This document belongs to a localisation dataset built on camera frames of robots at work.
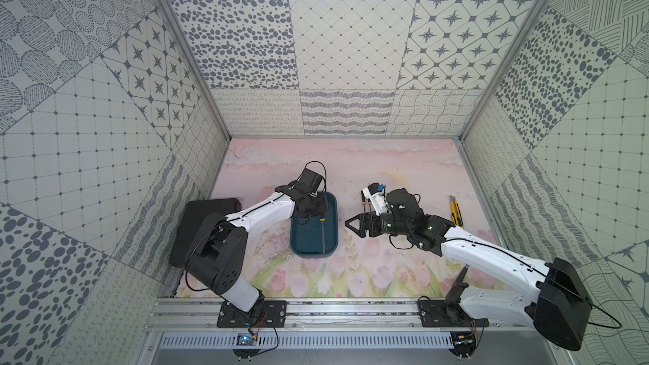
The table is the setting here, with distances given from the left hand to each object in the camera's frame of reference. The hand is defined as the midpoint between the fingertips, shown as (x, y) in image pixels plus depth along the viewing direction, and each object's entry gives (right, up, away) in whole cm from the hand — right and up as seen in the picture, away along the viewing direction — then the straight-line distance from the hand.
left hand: (326, 203), depth 89 cm
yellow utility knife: (+50, -6, +5) cm, 50 cm away
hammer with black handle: (+37, -19, -23) cm, 47 cm away
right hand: (+9, -4, -13) cm, 16 cm away
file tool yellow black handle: (-1, -6, -2) cm, 6 cm away
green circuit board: (-23, -36, -18) cm, 47 cm away
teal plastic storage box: (-3, -10, -6) cm, 12 cm away
